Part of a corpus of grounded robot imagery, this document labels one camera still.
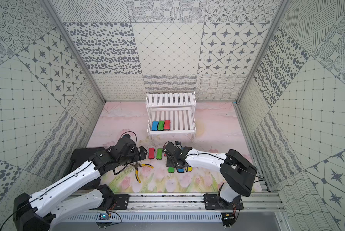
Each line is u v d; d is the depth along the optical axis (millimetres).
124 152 594
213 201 726
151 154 912
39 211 392
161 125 891
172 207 732
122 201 738
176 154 660
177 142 818
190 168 924
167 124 900
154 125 885
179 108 1106
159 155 901
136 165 862
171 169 859
